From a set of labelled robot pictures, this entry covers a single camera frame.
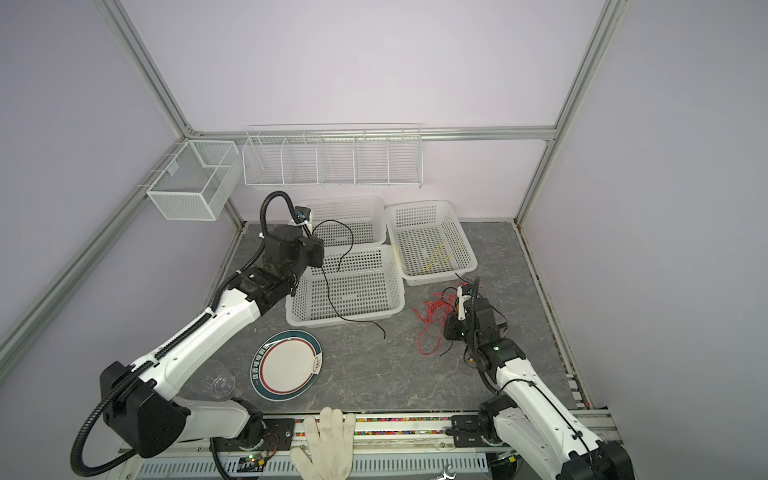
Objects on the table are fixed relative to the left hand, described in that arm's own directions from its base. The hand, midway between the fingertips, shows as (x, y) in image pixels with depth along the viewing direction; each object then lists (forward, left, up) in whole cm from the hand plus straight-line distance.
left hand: (315, 238), depth 77 cm
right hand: (-15, -36, -19) cm, 43 cm away
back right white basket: (+20, -35, -28) cm, 49 cm away
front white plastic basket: (+4, -7, -29) cm, 30 cm away
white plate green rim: (-23, +12, -28) cm, 38 cm away
